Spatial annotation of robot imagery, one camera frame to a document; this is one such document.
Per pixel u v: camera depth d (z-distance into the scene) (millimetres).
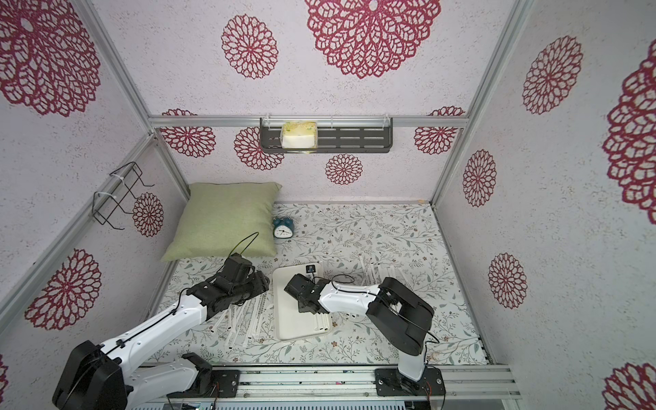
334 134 920
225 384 733
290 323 857
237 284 650
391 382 731
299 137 898
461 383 750
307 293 684
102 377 390
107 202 733
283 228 1050
